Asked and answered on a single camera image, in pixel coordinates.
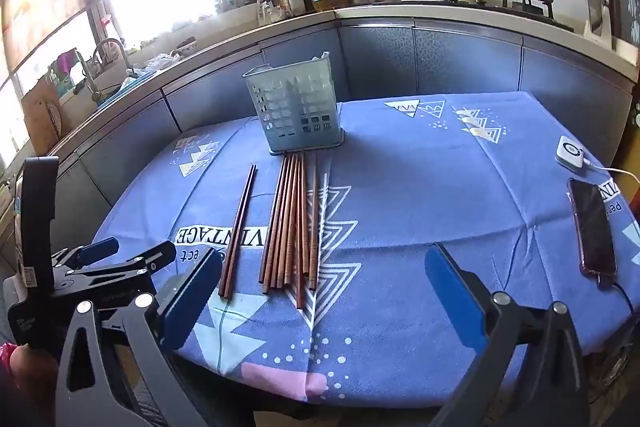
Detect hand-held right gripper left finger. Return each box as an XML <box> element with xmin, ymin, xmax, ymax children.
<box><xmin>55</xmin><ymin>247</ymin><xmax>224</xmax><ymax>427</ymax></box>

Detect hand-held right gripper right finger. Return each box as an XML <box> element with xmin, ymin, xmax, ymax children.
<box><xmin>424</xmin><ymin>243</ymin><xmax>591</xmax><ymax>427</ymax></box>

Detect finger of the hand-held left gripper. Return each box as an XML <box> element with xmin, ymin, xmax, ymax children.
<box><xmin>105</xmin><ymin>241</ymin><xmax>178</xmax><ymax>289</ymax></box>
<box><xmin>52</xmin><ymin>237</ymin><xmax>121</xmax><ymax>276</ymax></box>

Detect dark wooden chopstick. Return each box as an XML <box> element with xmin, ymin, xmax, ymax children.
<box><xmin>224</xmin><ymin>164</ymin><xmax>258</xmax><ymax>302</ymax></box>
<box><xmin>218</xmin><ymin>164</ymin><xmax>254</xmax><ymax>299</ymax></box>

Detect bunch of wooden chopsticks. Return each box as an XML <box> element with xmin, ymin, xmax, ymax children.
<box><xmin>257</xmin><ymin>151</ymin><xmax>321</xmax><ymax>312</ymax></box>

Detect pale blue plastic utensil basket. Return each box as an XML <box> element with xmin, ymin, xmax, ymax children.
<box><xmin>242</xmin><ymin>52</ymin><xmax>347</xmax><ymax>156</ymax></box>

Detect person's left hand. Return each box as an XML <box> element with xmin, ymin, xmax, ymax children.
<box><xmin>11</xmin><ymin>346</ymin><xmax>60</xmax><ymax>408</ymax></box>

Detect blue printed tablecloth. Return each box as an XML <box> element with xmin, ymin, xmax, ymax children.
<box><xmin>92</xmin><ymin>91</ymin><xmax>640</xmax><ymax>410</ymax></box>

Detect wooden cutting board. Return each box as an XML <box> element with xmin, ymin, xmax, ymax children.
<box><xmin>20</xmin><ymin>79</ymin><xmax>63</xmax><ymax>152</ymax></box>

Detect black smartphone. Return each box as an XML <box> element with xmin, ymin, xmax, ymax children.
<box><xmin>566</xmin><ymin>177</ymin><xmax>618</xmax><ymax>279</ymax></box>

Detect white round charger device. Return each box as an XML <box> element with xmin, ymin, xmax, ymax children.
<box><xmin>555</xmin><ymin>135</ymin><xmax>593</xmax><ymax>170</ymax></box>

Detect metal faucet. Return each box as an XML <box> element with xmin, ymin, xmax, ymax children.
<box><xmin>75</xmin><ymin>38</ymin><xmax>133</xmax><ymax>102</ymax></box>

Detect clear plastic bag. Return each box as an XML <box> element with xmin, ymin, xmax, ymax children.
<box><xmin>135</xmin><ymin>52</ymin><xmax>183</xmax><ymax>72</ymax></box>

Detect grey kitchen cabinets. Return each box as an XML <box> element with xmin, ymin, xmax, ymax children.
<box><xmin>0</xmin><ymin>19</ymin><xmax>636</xmax><ymax>268</ymax></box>

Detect black gas stove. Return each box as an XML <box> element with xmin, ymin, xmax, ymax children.
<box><xmin>400</xmin><ymin>0</ymin><xmax>576</xmax><ymax>32</ymax></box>

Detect white kitchen countertop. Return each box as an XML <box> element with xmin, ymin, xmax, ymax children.
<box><xmin>50</xmin><ymin>2</ymin><xmax>640</xmax><ymax>168</ymax></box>

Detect white lid stand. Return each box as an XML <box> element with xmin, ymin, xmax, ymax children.
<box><xmin>582</xmin><ymin>4</ymin><xmax>613</xmax><ymax>50</ymax></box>

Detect black cable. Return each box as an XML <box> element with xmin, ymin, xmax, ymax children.
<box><xmin>597</xmin><ymin>274</ymin><xmax>640</xmax><ymax>315</ymax></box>

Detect white cable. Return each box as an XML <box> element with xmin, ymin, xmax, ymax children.
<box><xmin>587</xmin><ymin>159</ymin><xmax>640</xmax><ymax>184</ymax></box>

